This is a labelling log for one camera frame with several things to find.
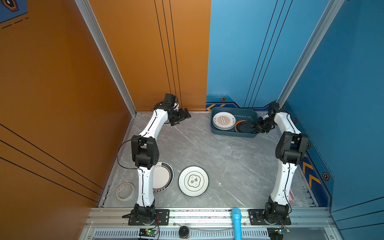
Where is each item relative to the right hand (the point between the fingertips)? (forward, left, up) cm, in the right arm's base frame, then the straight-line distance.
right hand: (253, 127), depth 102 cm
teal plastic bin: (+17, +5, -4) cm, 18 cm away
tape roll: (-40, +79, -6) cm, 89 cm away
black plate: (+2, +5, -2) cm, 5 cm away
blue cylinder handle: (-52, +20, -3) cm, 56 cm away
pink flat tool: (-43, -11, -7) cm, 45 cm away
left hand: (+1, +46, +10) cm, 47 cm away
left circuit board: (-58, +63, -7) cm, 86 cm away
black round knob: (-59, +44, +3) cm, 74 cm away
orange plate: (+3, +11, -4) cm, 12 cm away
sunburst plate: (+10, +19, -4) cm, 22 cm away
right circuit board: (-58, +1, -8) cm, 59 cm away
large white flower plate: (-35, +41, -6) cm, 54 cm away
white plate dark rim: (-30, +59, -7) cm, 67 cm away
